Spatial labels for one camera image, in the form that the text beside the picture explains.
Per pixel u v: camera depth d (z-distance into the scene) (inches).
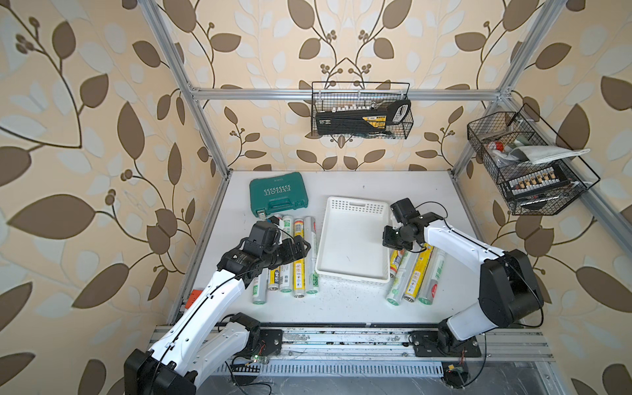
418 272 33.5
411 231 26.3
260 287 32.4
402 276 33.1
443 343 25.9
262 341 29.0
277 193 42.1
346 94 35.7
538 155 24.8
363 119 32.2
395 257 34.9
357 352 28.9
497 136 30.5
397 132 35.7
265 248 24.0
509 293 17.3
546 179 25.8
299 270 34.0
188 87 35.0
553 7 27.4
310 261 34.4
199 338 16.5
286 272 33.4
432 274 33.2
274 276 33.3
